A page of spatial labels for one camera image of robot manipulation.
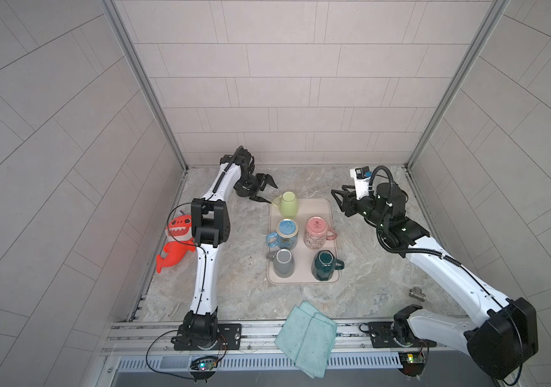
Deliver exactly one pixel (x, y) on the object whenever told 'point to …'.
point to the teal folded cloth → (307, 339)
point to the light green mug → (287, 205)
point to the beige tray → (304, 247)
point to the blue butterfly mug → (286, 236)
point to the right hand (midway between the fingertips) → (336, 188)
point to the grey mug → (283, 262)
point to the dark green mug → (325, 264)
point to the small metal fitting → (416, 292)
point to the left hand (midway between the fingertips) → (277, 185)
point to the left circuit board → (204, 364)
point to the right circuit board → (413, 363)
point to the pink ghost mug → (316, 232)
